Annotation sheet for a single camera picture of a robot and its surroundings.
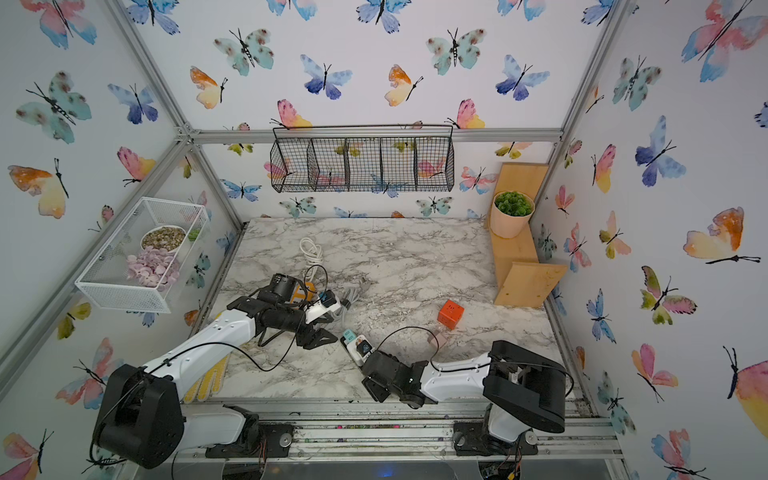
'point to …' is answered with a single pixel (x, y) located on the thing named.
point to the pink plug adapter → (439, 341)
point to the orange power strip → (303, 293)
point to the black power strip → (344, 342)
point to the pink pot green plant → (511, 212)
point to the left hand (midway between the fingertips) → (334, 324)
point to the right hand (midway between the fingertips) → (374, 372)
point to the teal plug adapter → (349, 335)
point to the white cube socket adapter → (360, 348)
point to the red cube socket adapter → (450, 314)
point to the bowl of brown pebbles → (168, 237)
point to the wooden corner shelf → (520, 279)
